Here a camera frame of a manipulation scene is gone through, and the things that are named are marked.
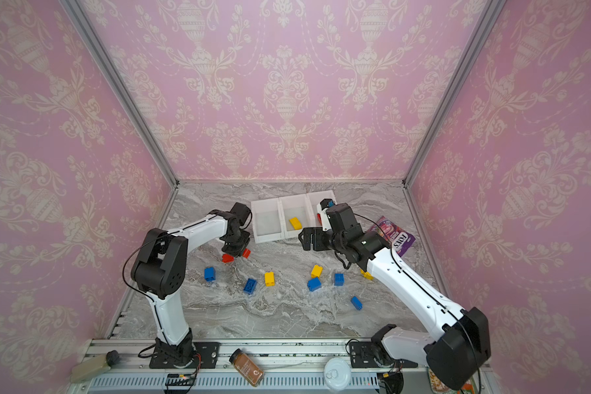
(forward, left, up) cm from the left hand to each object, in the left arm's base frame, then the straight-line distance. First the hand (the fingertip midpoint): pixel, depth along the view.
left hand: (249, 247), depth 97 cm
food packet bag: (-43, -59, 0) cm, 74 cm away
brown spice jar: (-39, -4, +3) cm, 39 cm away
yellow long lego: (+11, -18, +1) cm, 21 cm away
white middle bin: (+21, -19, 0) cm, 28 cm away
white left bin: (+14, -6, 0) cm, 15 cm away
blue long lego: (-15, -3, -1) cm, 16 cm away
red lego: (-2, +1, -1) cm, 2 cm away
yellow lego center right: (-10, -27, +1) cm, 29 cm away
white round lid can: (-41, -31, +5) cm, 52 cm away
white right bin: (+23, -26, +4) cm, 35 cm away
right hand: (-6, -24, +20) cm, 32 cm away
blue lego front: (-21, -40, +1) cm, 45 cm away
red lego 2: (-5, +8, -1) cm, 9 cm away
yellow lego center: (-13, -9, +1) cm, 16 cm away
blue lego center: (-14, -25, 0) cm, 29 cm away
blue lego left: (-11, +14, -2) cm, 17 cm away
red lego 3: (-6, -25, +29) cm, 39 cm away
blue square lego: (-13, -34, +2) cm, 37 cm away
